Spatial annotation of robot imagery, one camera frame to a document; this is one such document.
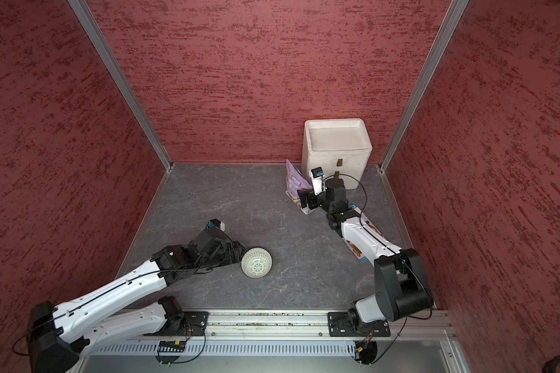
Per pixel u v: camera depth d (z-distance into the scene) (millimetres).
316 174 744
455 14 717
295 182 921
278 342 710
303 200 793
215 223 710
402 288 432
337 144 957
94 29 745
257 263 870
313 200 775
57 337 390
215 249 592
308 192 775
